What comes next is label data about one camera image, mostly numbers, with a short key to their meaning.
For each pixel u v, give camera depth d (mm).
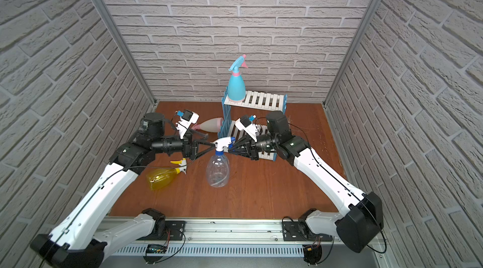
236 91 760
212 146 596
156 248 722
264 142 594
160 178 852
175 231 743
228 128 1033
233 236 725
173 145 560
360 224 384
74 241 367
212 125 962
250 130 581
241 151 622
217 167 619
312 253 699
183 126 535
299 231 725
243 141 612
